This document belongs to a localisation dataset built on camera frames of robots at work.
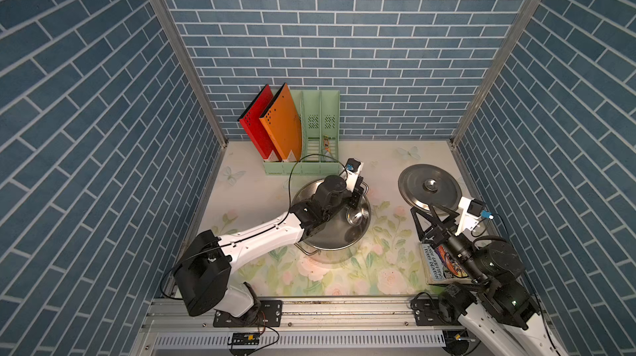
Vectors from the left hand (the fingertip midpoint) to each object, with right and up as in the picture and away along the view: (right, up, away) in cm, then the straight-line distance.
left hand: (368, 180), depth 76 cm
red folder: (-41, +21, +13) cm, 48 cm away
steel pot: (-9, -23, +13) cm, 28 cm away
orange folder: (-31, +22, +21) cm, 43 cm away
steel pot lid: (+27, -4, +26) cm, 38 cm away
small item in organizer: (-14, +15, +43) cm, 48 cm away
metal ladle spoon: (-4, -14, +10) cm, 17 cm away
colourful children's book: (+24, -28, +3) cm, 37 cm away
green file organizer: (-17, +27, +36) cm, 48 cm away
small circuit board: (-37, -46, -4) cm, 59 cm away
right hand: (+12, -6, -13) cm, 19 cm away
